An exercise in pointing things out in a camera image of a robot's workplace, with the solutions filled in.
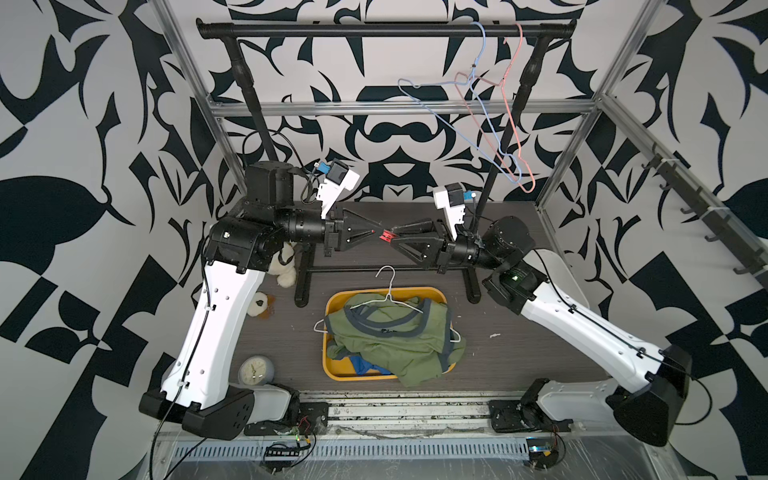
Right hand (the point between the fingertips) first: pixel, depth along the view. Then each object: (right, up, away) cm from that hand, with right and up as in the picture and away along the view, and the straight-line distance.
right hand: (394, 239), depth 53 cm
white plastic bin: (+52, -10, +46) cm, 70 cm away
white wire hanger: (-1, -17, +30) cm, 35 cm away
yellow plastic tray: (-12, -35, +28) cm, 46 cm away
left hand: (-3, +2, +2) cm, 4 cm away
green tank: (+5, -24, +20) cm, 32 cm away
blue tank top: (-8, -34, +28) cm, 44 cm away
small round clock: (-35, -34, +25) cm, 55 cm away
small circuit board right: (+35, -50, +19) cm, 64 cm away
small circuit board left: (-26, -52, +19) cm, 61 cm away
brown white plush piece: (-39, -20, +39) cm, 59 cm away
